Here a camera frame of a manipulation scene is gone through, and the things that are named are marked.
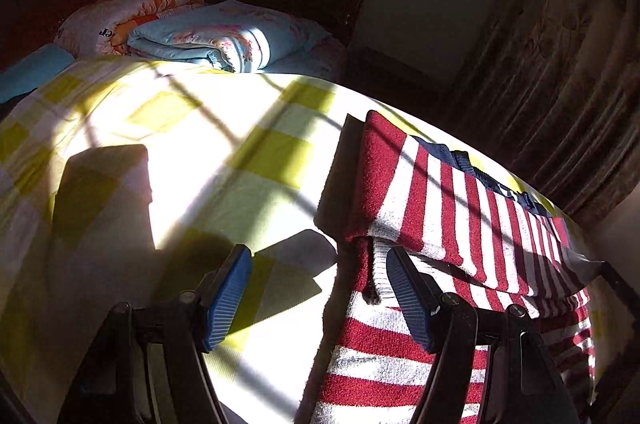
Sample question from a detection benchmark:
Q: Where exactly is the yellow checked bed sheet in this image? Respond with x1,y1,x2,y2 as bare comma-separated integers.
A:
0,55,609,424

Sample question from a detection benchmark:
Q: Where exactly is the red white striped sweater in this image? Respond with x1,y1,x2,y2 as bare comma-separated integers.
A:
311,111,599,423

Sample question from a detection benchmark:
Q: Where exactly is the light blue folded quilt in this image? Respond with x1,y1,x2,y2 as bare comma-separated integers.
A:
127,0,330,72

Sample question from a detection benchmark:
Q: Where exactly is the blue pillow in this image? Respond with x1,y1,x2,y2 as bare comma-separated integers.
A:
0,43,75,103

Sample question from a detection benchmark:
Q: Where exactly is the brown patterned curtain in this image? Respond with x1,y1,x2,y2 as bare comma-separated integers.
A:
446,0,639,228

